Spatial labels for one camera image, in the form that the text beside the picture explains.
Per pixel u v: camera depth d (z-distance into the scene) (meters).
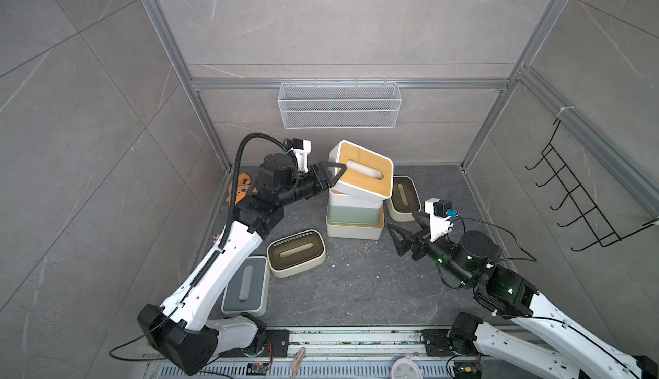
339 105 1.01
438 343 0.74
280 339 0.73
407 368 0.69
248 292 0.78
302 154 0.60
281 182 0.50
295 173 0.58
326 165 0.57
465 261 0.50
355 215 0.88
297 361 0.70
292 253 0.87
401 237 0.55
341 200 0.80
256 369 0.70
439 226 0.53
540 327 0.43
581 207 0.66
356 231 0.93
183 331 0.37
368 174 0.72
